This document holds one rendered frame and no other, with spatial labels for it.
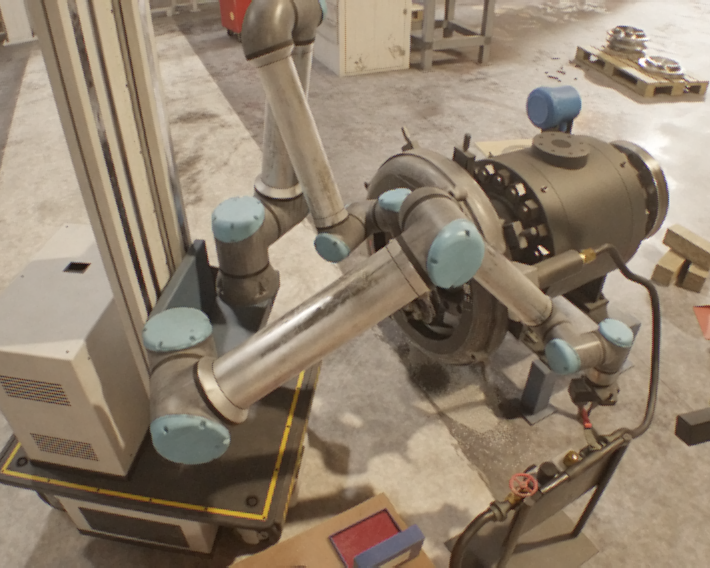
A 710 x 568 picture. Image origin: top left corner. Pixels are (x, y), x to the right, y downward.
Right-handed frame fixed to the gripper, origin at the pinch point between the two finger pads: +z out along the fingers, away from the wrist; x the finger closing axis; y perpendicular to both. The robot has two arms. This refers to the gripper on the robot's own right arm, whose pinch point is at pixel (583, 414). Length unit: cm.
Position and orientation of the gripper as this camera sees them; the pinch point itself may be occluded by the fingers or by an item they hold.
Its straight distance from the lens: 177.3
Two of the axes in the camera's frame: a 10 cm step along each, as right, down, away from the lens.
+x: -10.0, 0.1, -0.1
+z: 0.0, 7.8, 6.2
